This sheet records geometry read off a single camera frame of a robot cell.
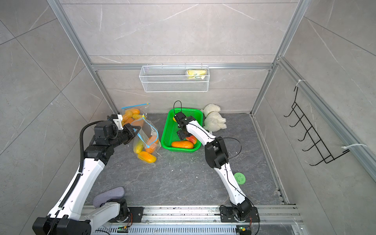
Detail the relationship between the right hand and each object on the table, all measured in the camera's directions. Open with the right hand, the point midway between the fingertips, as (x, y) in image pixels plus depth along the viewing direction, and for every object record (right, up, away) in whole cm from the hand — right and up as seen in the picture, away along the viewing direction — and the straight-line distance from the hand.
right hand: (188, 133), depth 102 cm
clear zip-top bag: (-41, +17, +14) cm, 47 cm away
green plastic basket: (-14, +3, +5) cm, 15 cm away
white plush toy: (+18, +9, -1) cm, 20 cm away
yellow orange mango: (-48, +14, +11) cm, 51 cm away
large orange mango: (-19, -3, -24) cm, 31 cm away
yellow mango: (-26, -14, -13) cm, 32 cm away
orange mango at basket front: (-2, -7, -9) cm, 12 cm away
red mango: (+3, -3, -4) cm, 6 cm away
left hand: (-24, +6, -29) cm, 38 cm away
